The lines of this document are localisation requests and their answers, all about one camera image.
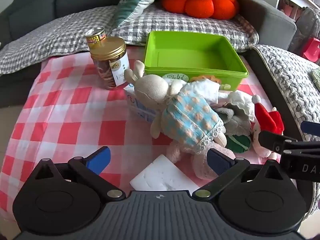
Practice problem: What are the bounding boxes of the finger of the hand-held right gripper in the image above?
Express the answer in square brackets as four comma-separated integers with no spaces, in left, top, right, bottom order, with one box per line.
[258,131,302,156]
[301,121,320,133]

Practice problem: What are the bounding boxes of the white soft cloth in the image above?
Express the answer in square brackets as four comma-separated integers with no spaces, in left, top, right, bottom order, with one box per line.
[184,78,256,121]

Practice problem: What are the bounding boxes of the grey sofa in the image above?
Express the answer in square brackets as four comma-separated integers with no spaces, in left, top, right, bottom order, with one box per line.
[0,0,298,108]

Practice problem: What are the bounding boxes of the grey quilted blanket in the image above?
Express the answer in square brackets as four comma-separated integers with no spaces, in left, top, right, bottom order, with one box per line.
[250,44,320,221]

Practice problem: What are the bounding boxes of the teal and white pillow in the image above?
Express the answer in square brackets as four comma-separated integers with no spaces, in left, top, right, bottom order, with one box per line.
[110,0,167,34]

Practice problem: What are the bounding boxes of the red bag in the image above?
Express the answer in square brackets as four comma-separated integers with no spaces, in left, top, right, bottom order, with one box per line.
[301,37,320,62]

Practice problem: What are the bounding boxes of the green round pad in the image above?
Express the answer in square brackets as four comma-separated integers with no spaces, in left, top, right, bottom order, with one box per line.
[226,134,251,154]

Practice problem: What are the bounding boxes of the green patterned item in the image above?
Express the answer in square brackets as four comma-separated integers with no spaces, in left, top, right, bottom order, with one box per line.
[311,67,320,91]

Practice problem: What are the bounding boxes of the santa plush toy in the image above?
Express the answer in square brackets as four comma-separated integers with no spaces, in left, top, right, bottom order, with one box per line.
[251,94,285,159]

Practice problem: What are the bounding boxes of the white tissue pack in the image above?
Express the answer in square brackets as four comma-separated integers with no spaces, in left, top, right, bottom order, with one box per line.
[124,83,161,123]

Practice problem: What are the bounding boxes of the tin can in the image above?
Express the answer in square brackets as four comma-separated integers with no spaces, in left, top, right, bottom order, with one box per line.
[84,27,107,52]

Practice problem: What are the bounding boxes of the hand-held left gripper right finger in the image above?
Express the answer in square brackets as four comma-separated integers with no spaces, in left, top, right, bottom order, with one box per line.
[192,148,286,202]

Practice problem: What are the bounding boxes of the pink plush toy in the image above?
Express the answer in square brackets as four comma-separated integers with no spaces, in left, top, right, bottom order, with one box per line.
[166,139,237,180]

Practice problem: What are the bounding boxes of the green plastic box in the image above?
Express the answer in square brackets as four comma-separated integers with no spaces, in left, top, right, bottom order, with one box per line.
[143,31,249,92]

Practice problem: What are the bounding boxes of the grey fleece cloth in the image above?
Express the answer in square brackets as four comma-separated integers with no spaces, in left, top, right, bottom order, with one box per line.
[290,6,320,53]

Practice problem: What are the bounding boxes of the grey plush toy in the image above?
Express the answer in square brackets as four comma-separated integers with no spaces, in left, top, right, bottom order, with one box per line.
[214,102,252,137]

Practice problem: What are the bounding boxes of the red checkered tablecloth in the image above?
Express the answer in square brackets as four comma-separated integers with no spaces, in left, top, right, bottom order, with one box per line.
[0,44,277,230]

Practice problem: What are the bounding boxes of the glass jar with gold lid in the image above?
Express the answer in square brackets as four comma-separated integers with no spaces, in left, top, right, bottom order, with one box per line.
[90,37,130,91]

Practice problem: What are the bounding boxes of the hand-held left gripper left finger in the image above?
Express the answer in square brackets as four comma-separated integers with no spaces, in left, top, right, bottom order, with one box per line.
[34,146,126,202]

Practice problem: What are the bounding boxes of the white foam sheet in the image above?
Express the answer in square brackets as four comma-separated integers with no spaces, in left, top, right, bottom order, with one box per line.
[129,154,201,192]

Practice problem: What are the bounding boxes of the grey checkered blanket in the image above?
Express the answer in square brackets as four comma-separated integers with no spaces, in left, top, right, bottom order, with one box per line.
[0,4,259,75]

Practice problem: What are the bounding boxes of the beige rabbit plush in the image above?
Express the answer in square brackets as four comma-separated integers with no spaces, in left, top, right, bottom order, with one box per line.
[124,60,227,148]

